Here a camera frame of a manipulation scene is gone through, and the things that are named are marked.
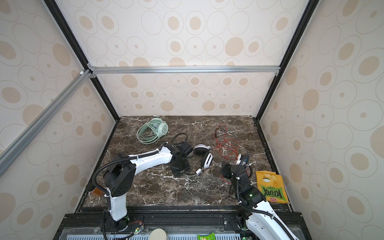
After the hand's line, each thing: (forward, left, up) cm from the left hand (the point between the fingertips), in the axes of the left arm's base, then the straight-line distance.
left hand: (192, 171), depth 86 cm
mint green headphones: (+32, +24, +3) cm, 40 cm away
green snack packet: (-31, -9, -2) cm, 32 cm away
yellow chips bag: (-7, -46, -5) cm, 46 cm away
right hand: (+2, -21, +7) cm, 22 cm away
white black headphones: (+13, -6, +2) cm, 15 cm away
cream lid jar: (-30, +14, +3) cm, 33 cm away
